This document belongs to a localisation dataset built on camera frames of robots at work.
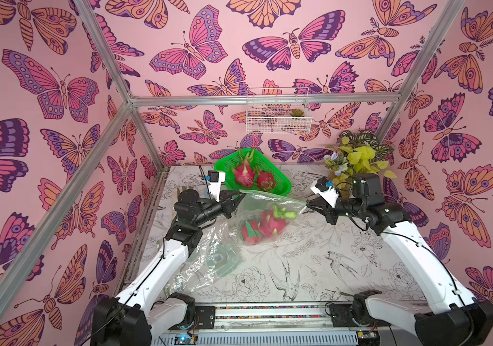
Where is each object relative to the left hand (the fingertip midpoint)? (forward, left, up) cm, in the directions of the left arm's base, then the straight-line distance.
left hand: (246, 192), depth 70 cm
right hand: (0, -23, -4) cm, 23 cm away
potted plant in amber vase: (+25, -46, -5) cm, 52 cm away
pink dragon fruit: (+29, +2, -21) cm, 36 cm away
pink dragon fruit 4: (-6, -2, -17) cm, 18 cm away
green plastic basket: (+36, +13, -25) cm, 45 cm away
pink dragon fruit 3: (-3, -10, -14) cm, 17 cm away
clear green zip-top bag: (-9, +12, -30) cm, 33 cm away
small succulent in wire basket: (+40, -21, +4) cm, 46 cm away
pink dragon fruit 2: (+24, -8, -22) cm, 33 cm away
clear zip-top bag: (+3, -2, -13) cm, 13 cm away
